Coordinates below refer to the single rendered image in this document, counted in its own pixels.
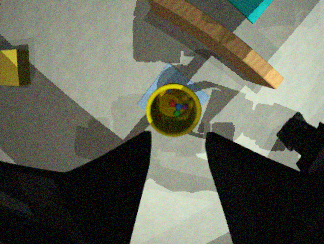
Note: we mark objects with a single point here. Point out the tan wooden plank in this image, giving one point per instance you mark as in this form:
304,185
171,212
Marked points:
221,40

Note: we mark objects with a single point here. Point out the dark red marble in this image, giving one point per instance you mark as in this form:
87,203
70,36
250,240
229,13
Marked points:
172,103

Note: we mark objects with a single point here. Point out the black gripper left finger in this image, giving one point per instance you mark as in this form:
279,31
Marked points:
95,204

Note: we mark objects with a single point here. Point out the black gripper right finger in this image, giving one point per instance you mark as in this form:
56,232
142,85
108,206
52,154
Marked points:
265,202

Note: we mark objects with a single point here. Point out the yellow rectangular block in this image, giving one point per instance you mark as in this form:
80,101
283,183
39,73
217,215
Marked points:
14,67

